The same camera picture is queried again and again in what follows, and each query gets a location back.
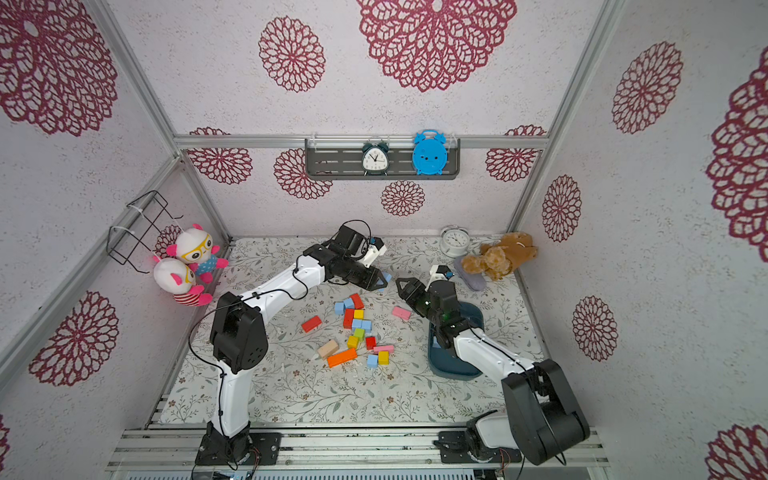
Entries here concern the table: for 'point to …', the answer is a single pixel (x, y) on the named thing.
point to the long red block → (358, 303)
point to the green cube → (359, 333)
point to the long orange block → (341, 358)
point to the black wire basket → (138, 241)
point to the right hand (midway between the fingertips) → (398, 281)
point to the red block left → (311, 324)
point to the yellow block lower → (384, 357)
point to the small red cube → (371, 342)
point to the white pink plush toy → (177, 279)
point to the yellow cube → (359, 314)
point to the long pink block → (390, 348)
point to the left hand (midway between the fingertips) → (382, 283)
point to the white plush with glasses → (194, 246)
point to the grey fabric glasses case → (474, 281)
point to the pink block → (401, 312)
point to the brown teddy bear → (500, 257)
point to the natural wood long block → (328, 349)
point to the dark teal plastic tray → (447, 362)
